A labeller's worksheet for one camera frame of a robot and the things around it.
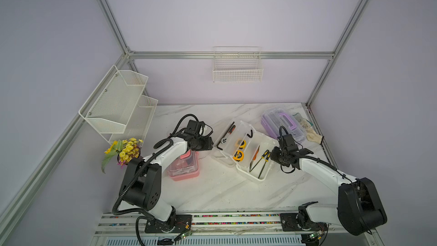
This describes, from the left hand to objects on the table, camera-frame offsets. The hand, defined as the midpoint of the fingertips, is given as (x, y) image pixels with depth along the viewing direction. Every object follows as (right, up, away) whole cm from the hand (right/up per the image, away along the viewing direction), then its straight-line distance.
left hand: (209, 147), depth 90 cm
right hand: (+36, -6, +1) cm, 36 cm away
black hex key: (+24, +6, +5) cm, 25 cm away
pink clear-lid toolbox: (-11, -8, -9) cm, 17 cm away
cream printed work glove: (+63, +5, +14) cm, 64 cm away
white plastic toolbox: (+16, +2, -2) cm, 17 cm away
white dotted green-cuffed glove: (+58, +13, +15) cm, 61 cm away
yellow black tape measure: (+15, -3, -4) cm, 16 cm away
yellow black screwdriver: (+31, -8, +3) cm, 32 cm away
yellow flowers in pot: (-33, +2, -20) cm, 39 cm away
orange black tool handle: (+24, -3, -4) cm, 25 cm away
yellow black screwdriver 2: (+29, -6, +3) cm, 30 cm away
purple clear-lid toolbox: (+37, +15, +9) cm, 40 cm away
